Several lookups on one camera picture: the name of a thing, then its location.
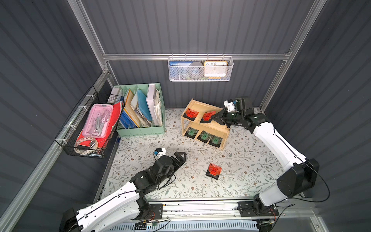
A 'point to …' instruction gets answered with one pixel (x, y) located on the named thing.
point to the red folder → (117, 109)
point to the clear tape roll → (93, 144)
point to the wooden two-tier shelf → (198, 124)
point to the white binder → (150, 101)
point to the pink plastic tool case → (98, 123)
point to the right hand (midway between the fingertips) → (214, 115)
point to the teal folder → (143, 104)
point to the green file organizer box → (124, 132)
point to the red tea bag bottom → (207, 117)
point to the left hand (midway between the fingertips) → (183, 158)
